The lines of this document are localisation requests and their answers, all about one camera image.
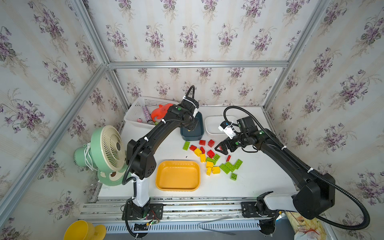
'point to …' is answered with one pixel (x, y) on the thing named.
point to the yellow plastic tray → (178, 175)
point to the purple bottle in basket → (146, 113)
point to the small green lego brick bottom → (233, 176)
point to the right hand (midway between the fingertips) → (226, 143)
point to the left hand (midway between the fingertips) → (191, 125)
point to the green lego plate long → (226, 169)
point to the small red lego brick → (228, 158)
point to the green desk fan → (106, 152)
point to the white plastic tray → (212, 122)
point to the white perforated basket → (141, 109)
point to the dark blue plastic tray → (197, 132)
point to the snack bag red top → (306, 229)
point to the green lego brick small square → (216, 157)
